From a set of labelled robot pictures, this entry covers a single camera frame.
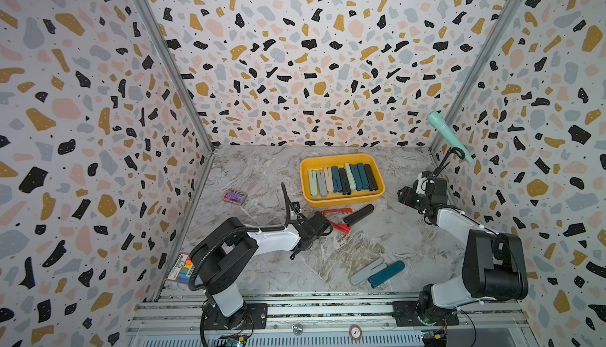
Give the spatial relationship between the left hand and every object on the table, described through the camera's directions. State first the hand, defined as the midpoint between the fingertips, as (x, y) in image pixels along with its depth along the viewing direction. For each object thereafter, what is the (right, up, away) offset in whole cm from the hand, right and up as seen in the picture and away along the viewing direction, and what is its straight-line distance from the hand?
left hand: (308, 229), depth 92 cm
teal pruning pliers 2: (+21, +20, +15) cm, 33 cm away
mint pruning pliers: (+2, +18, +14) cm, 23 cm away
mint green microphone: (+46, +41, -8) cm, 62 cm away
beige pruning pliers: (+8, +19, +15) cm, 25 cm away
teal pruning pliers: (+12, +19, +14) cm, 27 cm away
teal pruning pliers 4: (+27, -13, -10) cm, 31 cm away
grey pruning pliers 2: (+19, -13, -11) cm, 26 cm away
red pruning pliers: (+12, +1, +1) cm, 13 cm away
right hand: (+41, +14, +2) cm, 43 cm away
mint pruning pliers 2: (+18, +20, +15) cm, 31 cm away
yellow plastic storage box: (+10, +11, +10) cm, 18 cm away
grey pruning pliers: (+6, +17, +14) cm, 23 cm away
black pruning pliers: (+16, +16, +12) cm, 26 cm away
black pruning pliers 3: (+20, +5, +5) cm, 22 cm away
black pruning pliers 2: (+27, +20, +14) cm, 37 cm away
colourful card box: (-32, +12, +9) cm, 35 cm away
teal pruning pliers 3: (+24, +20, +16) cm, 35 cm away
